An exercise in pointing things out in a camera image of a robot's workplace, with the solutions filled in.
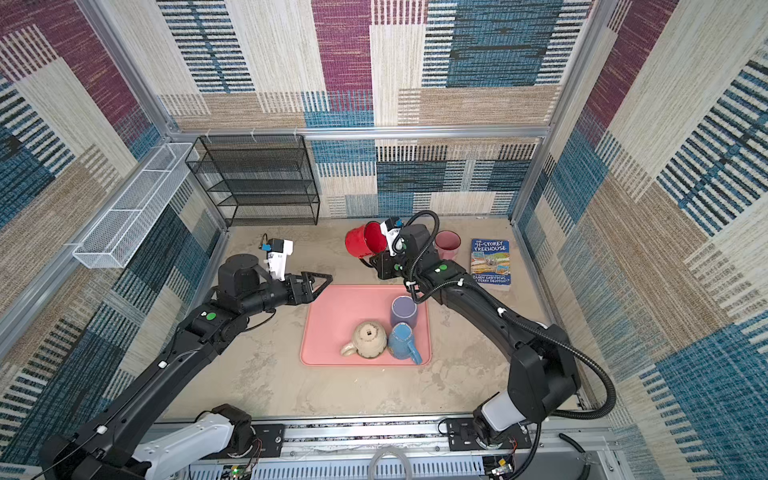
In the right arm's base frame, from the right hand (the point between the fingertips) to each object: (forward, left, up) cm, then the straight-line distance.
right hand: (373, 263), depth 80 cm
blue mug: (-17, -7, -13) cm, 23 cm away
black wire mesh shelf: (+41, +42, -3) cm, 59 cm away
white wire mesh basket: (+1, +59, +12) cm, 61 cm away
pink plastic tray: (-6, +15, -22) cm, 27 cm away
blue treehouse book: (+14, -39, -20) cm, 46 cm away
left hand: (-8, +11, +6) cm, 15 cm away
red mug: (+2, +2, +7) cm, 7 cm away
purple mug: (-6, -8, -14) cm, 17 cm away
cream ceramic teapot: (-16, +2, -14) cm, 21 cm away
